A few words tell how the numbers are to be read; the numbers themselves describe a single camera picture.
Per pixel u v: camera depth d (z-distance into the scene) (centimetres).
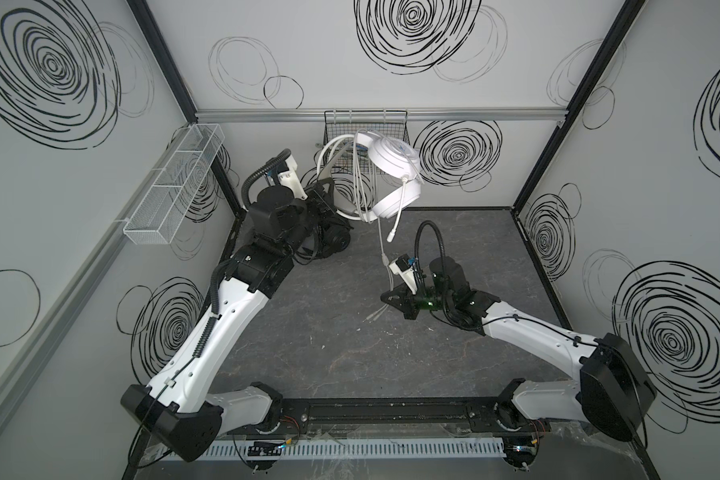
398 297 71
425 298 68
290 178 54
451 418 75
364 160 52
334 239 101
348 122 92
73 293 54
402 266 68
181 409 37
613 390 41
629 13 72
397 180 48
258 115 93
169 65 80
